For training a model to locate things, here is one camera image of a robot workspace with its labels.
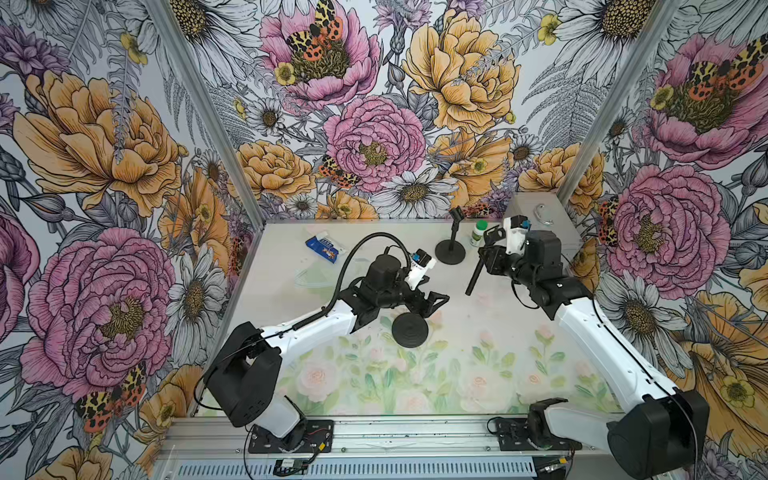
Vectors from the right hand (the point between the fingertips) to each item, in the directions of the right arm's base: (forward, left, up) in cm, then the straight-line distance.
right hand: (480, 256), depth 80 cm
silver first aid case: (+25, -30, -9) cm, 40 cm away
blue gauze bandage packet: (+23, +48, -21) cm, 57 cm away
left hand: (-8, +13, -6) cm, 16 cm away
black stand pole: (-3, +1, -4) cm, 5 cm away
